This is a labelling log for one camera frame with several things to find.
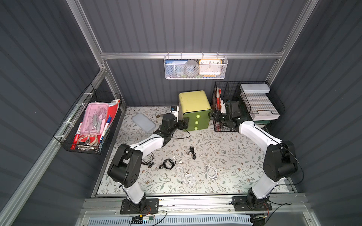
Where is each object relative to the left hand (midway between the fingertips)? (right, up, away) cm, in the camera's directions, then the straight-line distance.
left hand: (185, 118), depth 88 cm
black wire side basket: (-52, -7, -26) cm, 59 cm away
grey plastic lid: (-32, -3, +19) cm, 37 cm away
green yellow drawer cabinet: (+7, +8, +4) cm, 11 cm away
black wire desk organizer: (+37, +22, +25) cm, 50 cm away
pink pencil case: (-47, 0, -16) cm, 49 cm away
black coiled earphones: (-13, -30, -2) cm, 33 cm away
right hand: (+21, +3, +2) cm, 21 cm away
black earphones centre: (+4, -21, +6) cm, 22 cm away
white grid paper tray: (+51, +8, +5) cm, 52 cm away
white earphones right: (+16, -33, -3) cm, 37 cm away
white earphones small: (-3, -28, +1) cm, 28 cm away
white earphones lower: (+3, -36, -6) cm, 37 cm away
